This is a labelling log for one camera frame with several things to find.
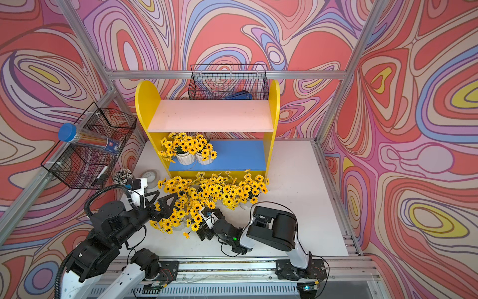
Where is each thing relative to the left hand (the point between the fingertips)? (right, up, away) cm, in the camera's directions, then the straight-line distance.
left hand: (170, 194), depth 64 cm
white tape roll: (-25, +2, +38) cm, 45 cm away
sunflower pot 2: (+10, -2, +17) cm, 19 cm away
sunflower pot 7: (-2, +18, +17) cm, 24 cm away
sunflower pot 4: (+29, -1, +17) cm, 34 cm away
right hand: (+7, -18, +21) cm, 29 cm away
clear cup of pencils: (-28, +4, +17) cm, 33 cm away
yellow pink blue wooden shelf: (+25, +30, +58) cm, 70 cm away
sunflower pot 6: (+6, -11, +9) cm, 16 cm away
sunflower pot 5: (-5, -14, +10) cm, 18 cm away
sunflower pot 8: (+9, +15, +16) cm, 24 cm away
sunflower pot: (0, 0, +17) cm, 17 cm away
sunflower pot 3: (+22, -4, +17) cm, 28 cm away
